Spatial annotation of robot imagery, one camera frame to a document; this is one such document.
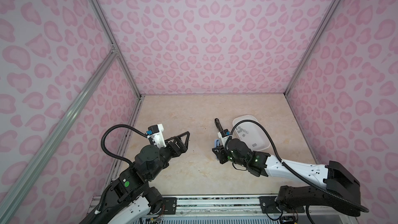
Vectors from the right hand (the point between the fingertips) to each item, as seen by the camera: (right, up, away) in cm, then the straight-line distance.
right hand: (214, 149), depth 77 cm
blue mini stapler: (+1, +3, -2) cm, 4 cm away
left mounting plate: (-21, -26, -4) cm, 34 cm away
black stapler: (+5, +9, +23) cm, 25 cm away
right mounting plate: (+26, -25, -4) cm, 36 cm away
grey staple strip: (+25, -2, +15) cm, 30 cm away
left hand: (-13, +10, -14) cm, 22 cm away
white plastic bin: (+25, +5, +20) cm, 32 cm away
